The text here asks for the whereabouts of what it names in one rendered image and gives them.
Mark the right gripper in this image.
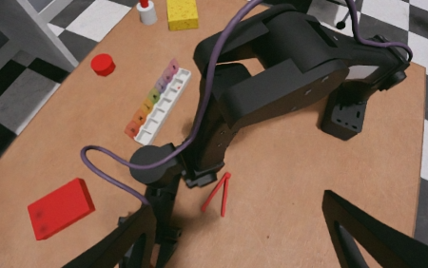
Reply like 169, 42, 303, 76
118, 188, 183, 268

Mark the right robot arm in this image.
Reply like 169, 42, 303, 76
129, 3, 411, 198

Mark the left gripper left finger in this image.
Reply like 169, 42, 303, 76
61, 204, 156, 268

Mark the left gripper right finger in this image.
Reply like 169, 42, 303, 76
321, 189, 428, 268

